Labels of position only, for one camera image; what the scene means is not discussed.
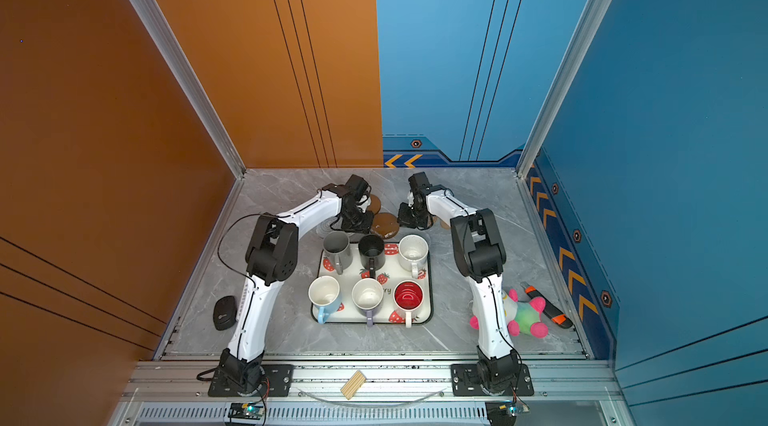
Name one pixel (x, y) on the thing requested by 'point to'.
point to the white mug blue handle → (324, 291)
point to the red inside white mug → (408, 295)
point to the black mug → (371, 253)
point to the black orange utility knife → (550, 310)
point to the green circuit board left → (245, 410)
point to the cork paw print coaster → (443, 223)
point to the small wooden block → (350, 388)
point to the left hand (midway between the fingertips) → (372, 228)
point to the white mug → (413, 250)
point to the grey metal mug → (337, 250)
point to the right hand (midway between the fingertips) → (398, 223)
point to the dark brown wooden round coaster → (385, 225)
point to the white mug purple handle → (367, 294)
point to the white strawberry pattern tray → (388, 275)
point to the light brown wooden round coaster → (375, 204)
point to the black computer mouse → (224, 313)
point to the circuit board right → (504, 413)
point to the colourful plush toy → (522, 317)
